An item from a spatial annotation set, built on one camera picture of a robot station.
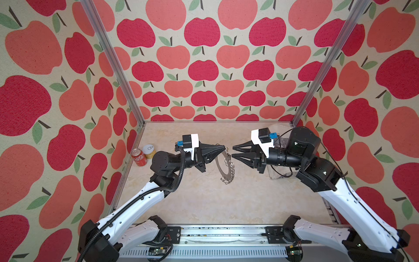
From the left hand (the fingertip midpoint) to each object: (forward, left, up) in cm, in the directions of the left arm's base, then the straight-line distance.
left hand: (225, 151), depth 52 cm
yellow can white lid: (+28, +42, -38) cm, 64 cm away
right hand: (+1, -5, 0) cm, 5 cm away
